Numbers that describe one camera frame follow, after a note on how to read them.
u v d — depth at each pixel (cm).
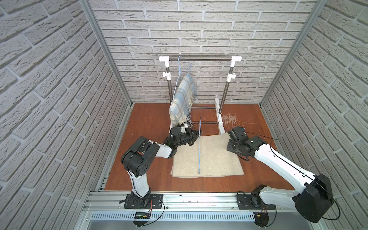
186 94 93
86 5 69
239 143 57
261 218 71
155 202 73
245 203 73
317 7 70
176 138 73
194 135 79
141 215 72
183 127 87
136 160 49
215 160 86
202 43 85
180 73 97
